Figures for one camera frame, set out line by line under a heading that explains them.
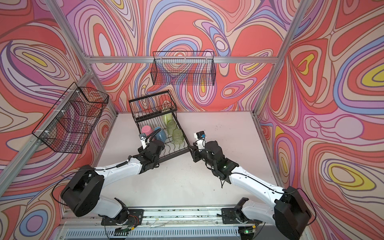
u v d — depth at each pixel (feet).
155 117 2.83
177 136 3.23
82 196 1.41
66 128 2.42
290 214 1.30
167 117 3.43
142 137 2.43
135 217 2.40
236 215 2.17
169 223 2.40
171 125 3.42
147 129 3.05
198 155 2.26
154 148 2.30
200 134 2.15
